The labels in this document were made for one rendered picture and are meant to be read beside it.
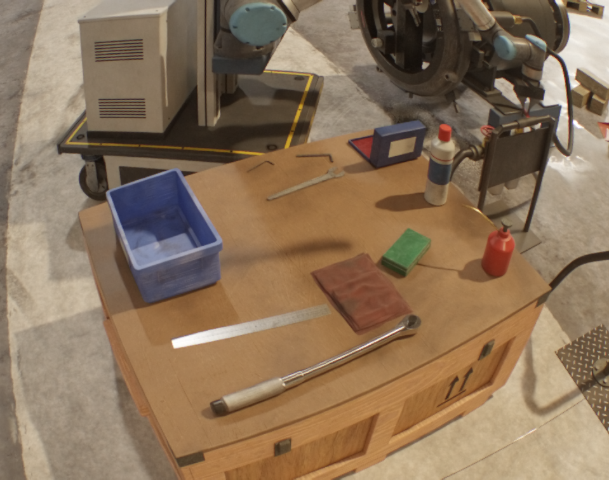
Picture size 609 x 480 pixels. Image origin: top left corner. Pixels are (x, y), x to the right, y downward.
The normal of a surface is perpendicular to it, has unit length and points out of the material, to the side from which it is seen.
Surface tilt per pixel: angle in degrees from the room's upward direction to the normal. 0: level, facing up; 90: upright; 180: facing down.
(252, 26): 92
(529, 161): 90
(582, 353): 0
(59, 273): 0
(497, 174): 90
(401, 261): 0
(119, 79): 90
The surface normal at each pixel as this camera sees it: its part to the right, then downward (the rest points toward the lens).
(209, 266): 0.45, 0.59
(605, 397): 0.02, -0.76
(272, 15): 0.16, 0.68
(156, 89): -0.17, 0.64
